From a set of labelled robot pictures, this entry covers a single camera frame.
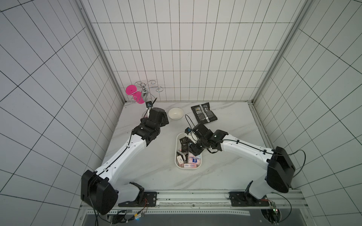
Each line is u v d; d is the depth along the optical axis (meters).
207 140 0.61
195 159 0.83
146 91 0.89
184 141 0.92
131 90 0.87
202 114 1.09
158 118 0.57
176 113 1.07
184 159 0.83
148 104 0.66
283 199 0.67
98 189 0.38
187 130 0.74
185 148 0.87
